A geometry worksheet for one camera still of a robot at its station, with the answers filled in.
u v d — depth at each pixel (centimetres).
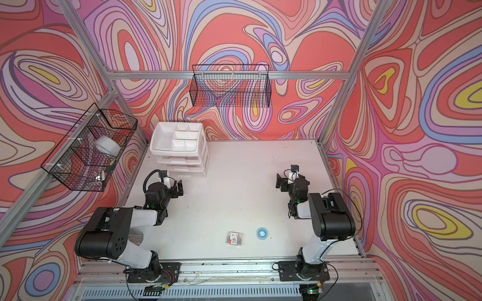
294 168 82
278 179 86
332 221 47
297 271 73
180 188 86
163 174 78
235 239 80
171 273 72
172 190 82
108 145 75
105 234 45
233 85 96
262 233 83
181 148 89
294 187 76
